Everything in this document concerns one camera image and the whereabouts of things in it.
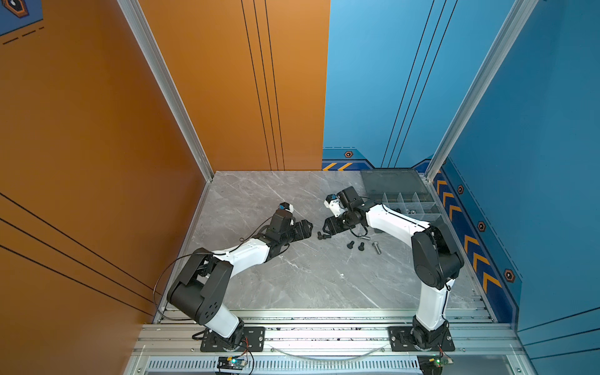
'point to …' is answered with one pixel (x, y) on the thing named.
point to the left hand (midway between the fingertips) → (306, 225)
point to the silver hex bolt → (375, 244)
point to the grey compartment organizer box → (404, 190)
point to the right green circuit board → (432, 364)
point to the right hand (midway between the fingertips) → (327, 227)
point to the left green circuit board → (230, 362)
